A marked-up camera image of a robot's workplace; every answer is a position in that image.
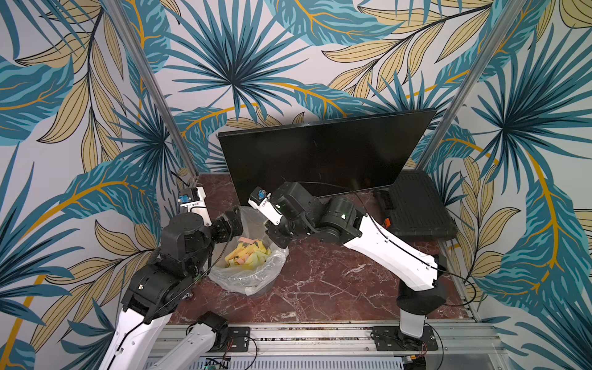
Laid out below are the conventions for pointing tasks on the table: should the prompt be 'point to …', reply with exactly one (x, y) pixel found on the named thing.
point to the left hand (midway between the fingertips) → (224, 215)
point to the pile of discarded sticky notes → (249, 253)
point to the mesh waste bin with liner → (247, 280)
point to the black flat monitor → (328, 157)
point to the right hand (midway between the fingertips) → (266, 223)
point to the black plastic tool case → (414, 209)
